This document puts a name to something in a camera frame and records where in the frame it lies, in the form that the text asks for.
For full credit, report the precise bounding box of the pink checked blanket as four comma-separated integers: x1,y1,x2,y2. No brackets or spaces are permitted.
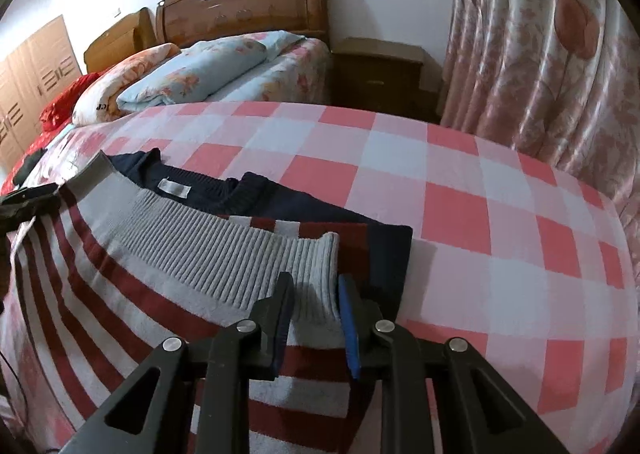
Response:
0,101,640,454

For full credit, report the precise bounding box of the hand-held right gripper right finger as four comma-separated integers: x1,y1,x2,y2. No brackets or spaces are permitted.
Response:
337,274,573,454

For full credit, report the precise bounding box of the wooden wardrobe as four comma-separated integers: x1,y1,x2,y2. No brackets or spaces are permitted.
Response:
0,15,83,169

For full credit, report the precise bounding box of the striped knit sweater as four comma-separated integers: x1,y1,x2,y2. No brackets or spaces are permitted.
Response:
0,149,414,454

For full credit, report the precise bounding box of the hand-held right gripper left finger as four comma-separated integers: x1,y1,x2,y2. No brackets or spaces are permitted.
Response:
60,271,296,454

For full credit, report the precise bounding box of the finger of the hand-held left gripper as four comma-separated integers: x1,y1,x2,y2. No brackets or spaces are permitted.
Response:
0,185,62,235

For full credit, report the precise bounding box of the small wooden headboard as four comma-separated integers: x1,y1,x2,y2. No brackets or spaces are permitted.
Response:
83,8,157,74

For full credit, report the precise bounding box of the light blue floral quilt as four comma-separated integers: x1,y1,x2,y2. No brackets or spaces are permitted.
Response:
116,30,306,110

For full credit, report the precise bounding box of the wooden nightstand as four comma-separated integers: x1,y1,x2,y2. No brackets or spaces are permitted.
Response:
330,37,443,123

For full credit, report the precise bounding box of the dark cloth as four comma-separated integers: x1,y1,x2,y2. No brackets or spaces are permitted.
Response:
15,149,48,185

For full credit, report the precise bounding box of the floral curtain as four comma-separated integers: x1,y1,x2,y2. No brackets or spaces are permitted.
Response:
440,0,640,279

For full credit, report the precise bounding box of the red pillow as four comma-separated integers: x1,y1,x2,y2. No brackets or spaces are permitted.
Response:
39,72,103,132

